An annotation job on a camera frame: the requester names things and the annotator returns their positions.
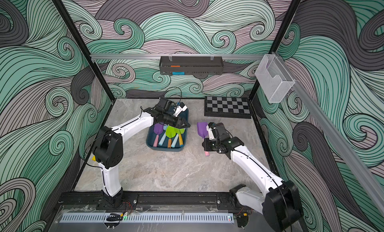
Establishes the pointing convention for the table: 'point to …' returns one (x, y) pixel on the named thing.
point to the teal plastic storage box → (161, 137)
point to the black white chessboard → (229, 107)
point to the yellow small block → (93, 158)
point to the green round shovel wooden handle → (181, 131)
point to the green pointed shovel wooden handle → (170, 132)
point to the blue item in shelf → (178, 73)
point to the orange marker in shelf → (175, 66)
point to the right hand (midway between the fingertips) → (206, 144)
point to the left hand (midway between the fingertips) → (188, 124)
